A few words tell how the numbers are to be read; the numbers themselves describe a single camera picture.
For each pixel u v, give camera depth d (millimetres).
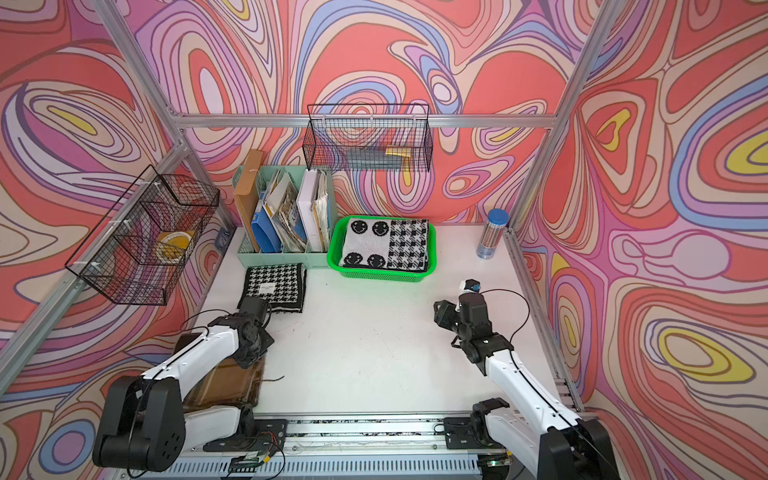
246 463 718
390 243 1015
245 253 1052
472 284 753
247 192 843
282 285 982
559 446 395
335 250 1017
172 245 704
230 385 804
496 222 957
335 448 723
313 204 917
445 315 750
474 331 638
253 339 662
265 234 949
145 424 407
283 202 974
